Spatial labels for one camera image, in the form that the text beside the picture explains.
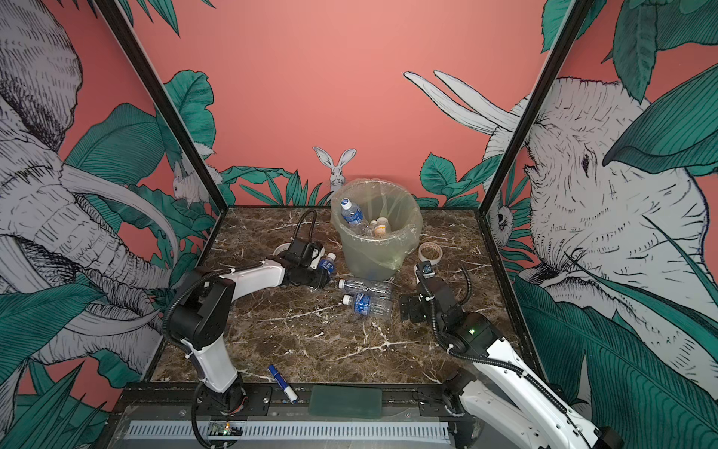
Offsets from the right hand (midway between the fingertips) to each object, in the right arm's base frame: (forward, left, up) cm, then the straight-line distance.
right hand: (412, 291), depth 75 cm
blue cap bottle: (+17, +26, -13) cm, 34 cm away
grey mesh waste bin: (+10, +13, +2) cm, 16 cm away
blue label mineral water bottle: (+25, +17, +4) cm, 31 cm away
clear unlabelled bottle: (+10, +13, -15) cm, 22 cm away
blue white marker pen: (-20, +35, -18) cm, 44 cm away
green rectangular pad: (-24, +17, -18) cm, 34 cm away
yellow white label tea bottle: (+23, +7, -1) cm, 25 cm away
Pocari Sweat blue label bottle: (+3, +11, -15) cm, 19 cm away
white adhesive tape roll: (+28, -12, -20) cm, 36 cm away
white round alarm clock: (+24, +44, -14) cm, 52 cm away
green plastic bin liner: (+28, +8, -4) cm, 30 cm away
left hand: (+15, +28, -15) cm, 35 cm away
